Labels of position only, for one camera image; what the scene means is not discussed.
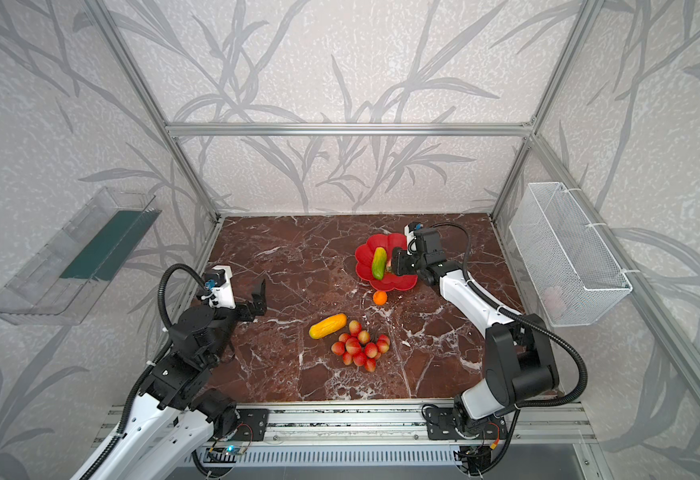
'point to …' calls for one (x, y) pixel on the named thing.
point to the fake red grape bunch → (354, 347)
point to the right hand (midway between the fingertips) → (397, 249)
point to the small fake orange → (380, 297)
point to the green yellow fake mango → (379, 262)
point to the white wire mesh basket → (571, 269)
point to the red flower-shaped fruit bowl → (364, 263)
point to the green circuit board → (222, 455)
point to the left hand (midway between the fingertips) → (251, 271)
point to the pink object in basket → (555, 302)
